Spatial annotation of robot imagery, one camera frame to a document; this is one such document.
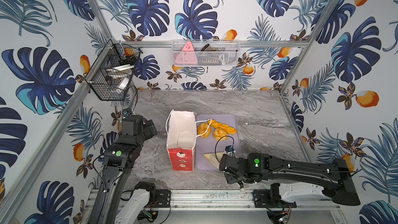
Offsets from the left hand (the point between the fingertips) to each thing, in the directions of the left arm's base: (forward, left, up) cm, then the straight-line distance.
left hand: (141, 124), depth 68 cm
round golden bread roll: (+14, -28, -25) cm, 40 cm away
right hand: (-14, -40, -17) cm, 46 cm away
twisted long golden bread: (+19, -35, -25) cm, 47 cm away
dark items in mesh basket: (+49, -30, +5) cm, 57 cm away
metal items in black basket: (+26, +18, +5) cm, 32 cm away
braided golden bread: (+12, -38, -24) cm, 46 cm away
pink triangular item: (+43, -15, +7) cm, 47 cm away
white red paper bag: (+9, -15, -22) cm, 28 cm away
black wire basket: (+45, +30, +5) cm, 54 cm away
